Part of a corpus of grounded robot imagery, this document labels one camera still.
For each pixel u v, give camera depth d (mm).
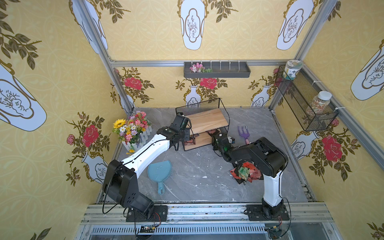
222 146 796
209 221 727
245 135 1041
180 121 638
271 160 529
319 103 653
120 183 425
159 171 885
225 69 930
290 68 853
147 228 731
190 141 1000
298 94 899
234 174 857
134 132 869
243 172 839
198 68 875
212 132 1039
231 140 927
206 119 929
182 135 753
